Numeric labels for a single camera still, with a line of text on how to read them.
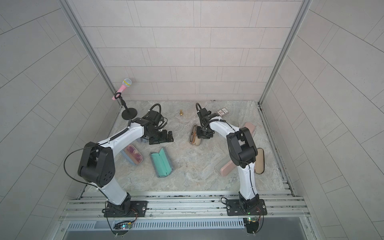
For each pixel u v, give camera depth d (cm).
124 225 65
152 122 69
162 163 86
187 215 71
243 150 53
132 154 86
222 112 109
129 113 109
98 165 45
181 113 109
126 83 92
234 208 71
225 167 79
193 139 93
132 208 69
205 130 81
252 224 69
